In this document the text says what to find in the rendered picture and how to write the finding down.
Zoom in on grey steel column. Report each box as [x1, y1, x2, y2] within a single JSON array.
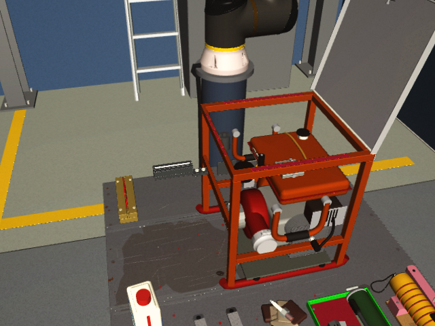
[[294, 0, 329, 79], [0, 0, 38, 112]]

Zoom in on orange pipe with white caps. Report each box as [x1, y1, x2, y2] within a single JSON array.
[[232, 128, 246, 162]]

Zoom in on black engine box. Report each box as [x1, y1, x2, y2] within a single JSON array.
[[303, 196, 348, 228]]

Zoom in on dark green cylinder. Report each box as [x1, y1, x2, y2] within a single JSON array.
[[346, 287, 379, 326]]

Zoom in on grey pump cover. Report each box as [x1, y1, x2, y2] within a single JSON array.
[[310, 0, 435, 156]]

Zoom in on orange fire pump frame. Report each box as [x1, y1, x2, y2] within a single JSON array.
[[196, 91, 377, 290]]

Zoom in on wooden block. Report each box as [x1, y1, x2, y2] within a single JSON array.
[[396, 312, 419, 326]]

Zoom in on pale pump outlet cap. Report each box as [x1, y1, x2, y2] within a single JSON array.
[[251, 229, 278, 255]]

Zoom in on grey base plate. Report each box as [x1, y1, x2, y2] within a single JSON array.
[[237, 250, 329, 281]]

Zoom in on grey toothed ledge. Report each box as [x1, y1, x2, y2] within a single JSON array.
[[152, 160, 207, 181]]

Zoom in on brass tag rack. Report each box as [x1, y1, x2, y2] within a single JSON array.
[[114, 175, 139, 224]]

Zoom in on pink block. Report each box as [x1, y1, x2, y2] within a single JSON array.
[[385, 295, 408, 315]]

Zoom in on grey mesh dome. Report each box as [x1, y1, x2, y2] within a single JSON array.
[[283, 217, 311, 235]]

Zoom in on white canister with red cap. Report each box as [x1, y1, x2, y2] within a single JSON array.
[[126, 280, 163, 326]]

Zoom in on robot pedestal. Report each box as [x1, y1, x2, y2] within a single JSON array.
[[190, 61, 255, 176]]

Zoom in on brown leather pouch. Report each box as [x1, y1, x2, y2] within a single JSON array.
[[260, 299, 309, 324]]

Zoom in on white pen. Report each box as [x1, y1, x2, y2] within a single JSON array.
[[270, 300, 294, 320]]

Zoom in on orange fuel tank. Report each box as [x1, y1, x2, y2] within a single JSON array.
[[247, 130, 353, 204]]

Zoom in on green tray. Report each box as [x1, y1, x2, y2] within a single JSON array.
[[307, 287, 392, 326]]

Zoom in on red pump housing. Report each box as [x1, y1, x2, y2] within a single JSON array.
[[239, 188, 273, 240]]

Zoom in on pink bar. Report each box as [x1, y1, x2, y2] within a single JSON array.
[[406, 265, 435, 306]]

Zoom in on orange pipe with black grip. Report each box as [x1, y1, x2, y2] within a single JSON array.
[[271, 196, 333, 244]]

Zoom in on black cord loop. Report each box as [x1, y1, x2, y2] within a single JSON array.
[[370, 273, 397, 293]]

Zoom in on black cable with plug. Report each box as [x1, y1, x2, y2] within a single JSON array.
[[309, 217, 336, 253]]

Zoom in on yellow ribbed cylinder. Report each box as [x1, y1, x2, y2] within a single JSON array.
[[389, 271, 435, 326]]

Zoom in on white ladder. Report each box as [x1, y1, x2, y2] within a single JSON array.
[[124, 0, 186, 102]]

